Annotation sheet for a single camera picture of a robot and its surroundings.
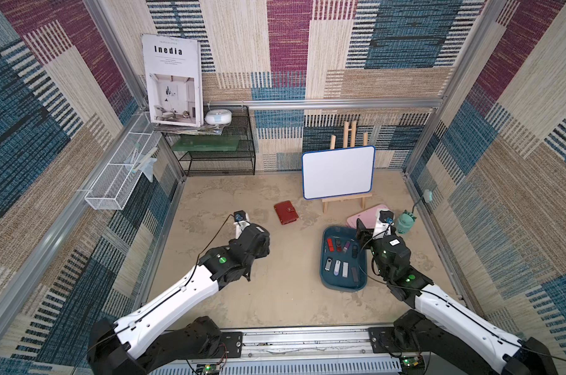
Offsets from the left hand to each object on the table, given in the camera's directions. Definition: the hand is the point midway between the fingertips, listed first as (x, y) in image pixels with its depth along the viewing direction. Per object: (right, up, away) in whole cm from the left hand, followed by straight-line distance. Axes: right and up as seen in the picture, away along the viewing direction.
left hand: (259, 238), depth 78 cm
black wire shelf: (-18, +34, +38) cm, 54 cm away
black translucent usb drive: (+36, -9, +17) cm, 41 cm away
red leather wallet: (+9, +7, +27) cm, 29 cm away
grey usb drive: (+34, -15, +9) cm, 39 cm away
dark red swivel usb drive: (+30, -6, +16) cm, 34 cm away
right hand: (+37, +6, +1) cm, 37 cm away
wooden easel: (+35, +34, +14) cm, 50 cm away
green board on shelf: (-28, +37, +26) cm, 53 cm away
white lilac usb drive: (+28, -13, +11) cm, 33 cm away
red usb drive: (+27, -6, +16) cm, 32 cm away
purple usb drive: (+33, -6, +16) cm, 37 cm away
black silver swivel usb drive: (+25, -12, +11) cm, 30 cm away
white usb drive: (+31, -14, +11) cm, 35 cm away
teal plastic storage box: (+31, -11, +14) cm, 36 cm away
